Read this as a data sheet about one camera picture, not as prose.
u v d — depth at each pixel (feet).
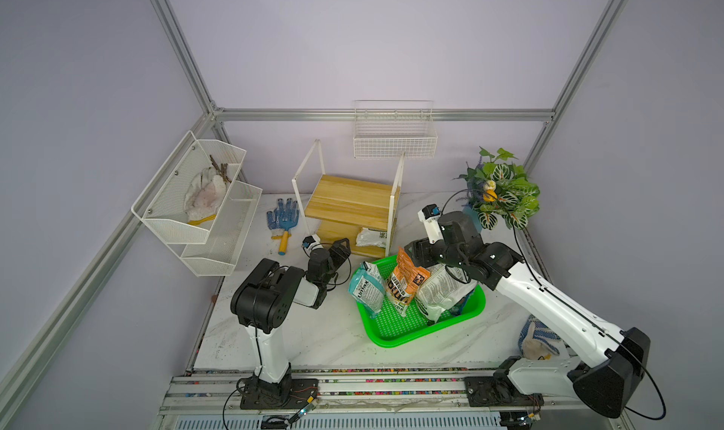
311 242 2.89
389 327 2.81
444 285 2.50
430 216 2.13
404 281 2.73
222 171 2.85
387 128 3.17
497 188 2.52
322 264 2.48
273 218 3.67
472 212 2.60
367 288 2.57
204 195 2.57
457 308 2.81
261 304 1.66
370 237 3.23
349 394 2.45
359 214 2.90
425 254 2.17
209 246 2.96
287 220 3.66
